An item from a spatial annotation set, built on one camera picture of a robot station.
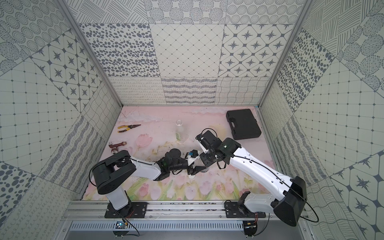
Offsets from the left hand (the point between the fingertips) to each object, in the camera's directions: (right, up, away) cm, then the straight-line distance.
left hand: (205, 158), depth 80 cm
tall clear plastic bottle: (-15, +11, +13) cm, 22 cm away
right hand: (+2, +1, -5) cm, 5 cm away
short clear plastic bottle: (0, -7, 0) cm, 7 cm away
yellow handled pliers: (-54, +15, +27) cm, 63 cm away
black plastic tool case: (+29, +18, +24) cm, 41 cm away
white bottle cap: (-8, -12, +5) cm, 15 cm away
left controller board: (-42, -30, -9) cm, 53 cm away
